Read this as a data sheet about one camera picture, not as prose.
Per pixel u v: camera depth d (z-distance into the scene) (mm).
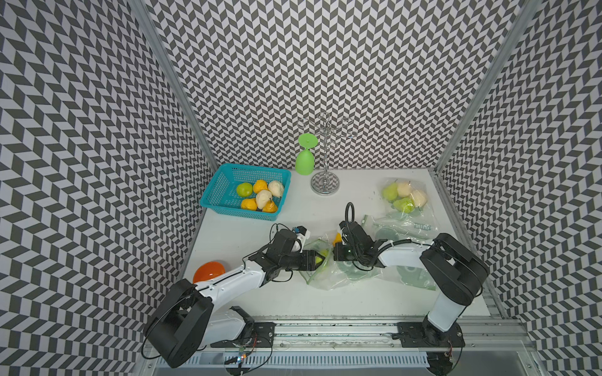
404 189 1021
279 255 653
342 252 806
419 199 983
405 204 985
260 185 1056
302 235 783
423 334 643
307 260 722
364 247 718
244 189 1048
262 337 729
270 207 961
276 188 1050
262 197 994
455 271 470
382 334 740
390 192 1041
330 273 823
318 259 779
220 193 1051
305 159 903
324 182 1118
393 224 963
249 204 994
